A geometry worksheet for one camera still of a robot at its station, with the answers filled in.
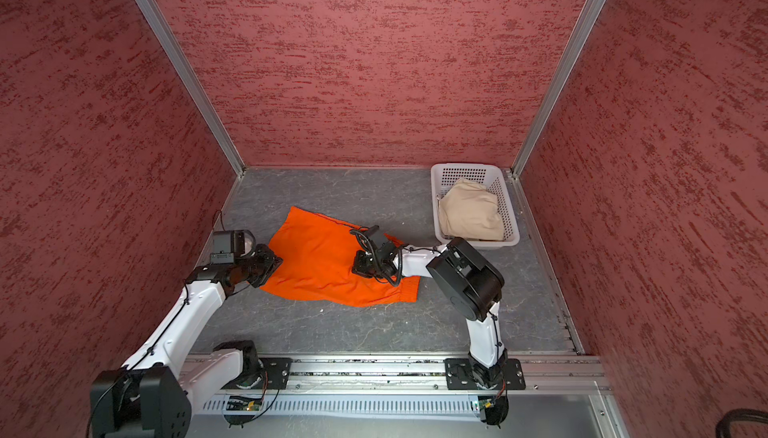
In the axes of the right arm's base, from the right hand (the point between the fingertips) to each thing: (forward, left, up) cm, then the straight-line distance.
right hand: (351, 275), depth 91 cm
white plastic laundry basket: (+37, -34, +6) cm, 50 cm away
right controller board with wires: (-35, -37, -2) cm, 51 cm away
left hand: (0, +18, +9) cm, 20 cm away
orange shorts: (+7, +12, 0) cm, 14 cm away
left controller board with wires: (-33, +26, -4) cm, 42 cm away
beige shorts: (+20, -40, +5) cm, 45 cm away
